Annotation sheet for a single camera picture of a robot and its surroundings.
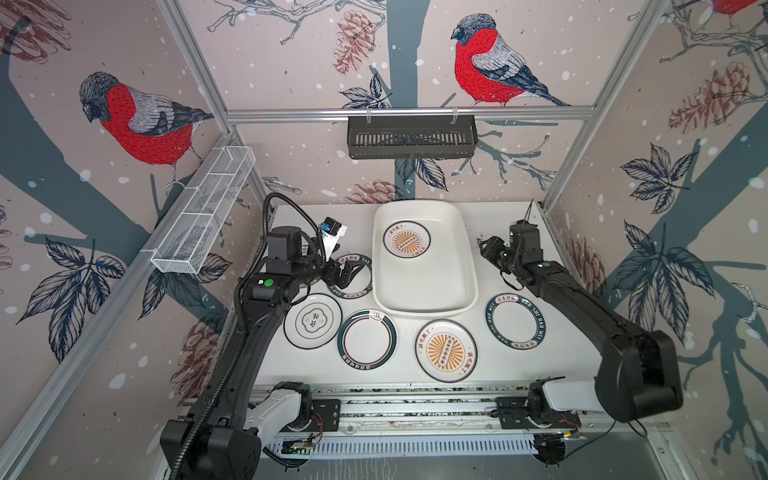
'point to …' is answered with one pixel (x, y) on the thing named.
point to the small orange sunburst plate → (407, 239)
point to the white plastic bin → (440, 282)
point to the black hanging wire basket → (376, 137)
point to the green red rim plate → (367, 339)
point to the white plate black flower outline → (312, 320)
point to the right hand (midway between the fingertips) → (484, 248)
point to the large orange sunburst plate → (446, 349)
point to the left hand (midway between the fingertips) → (347, 253)
